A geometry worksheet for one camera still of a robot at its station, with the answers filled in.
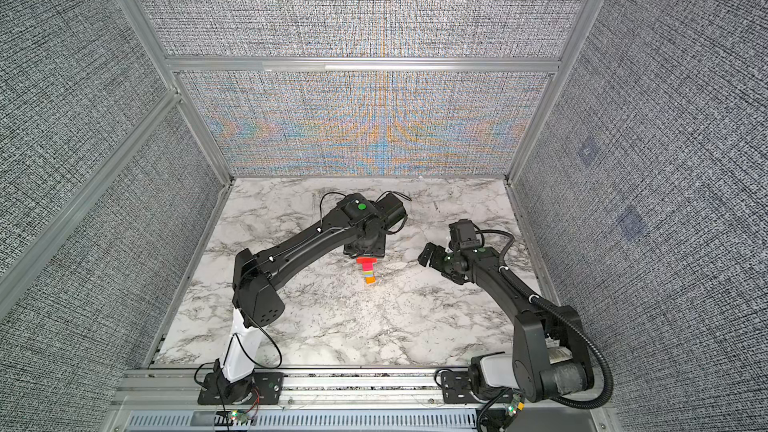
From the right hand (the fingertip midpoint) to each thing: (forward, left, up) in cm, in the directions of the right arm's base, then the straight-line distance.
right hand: (431, 261), depth 89 cm
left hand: (-2, +17, +8) cm, 19 cm away
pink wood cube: (-2, +19, +1) cm, 19 cm away
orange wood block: (-3, +19, -6) cm, 20 cm away
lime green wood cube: (-1, +19, -4) cm, 20 cm away
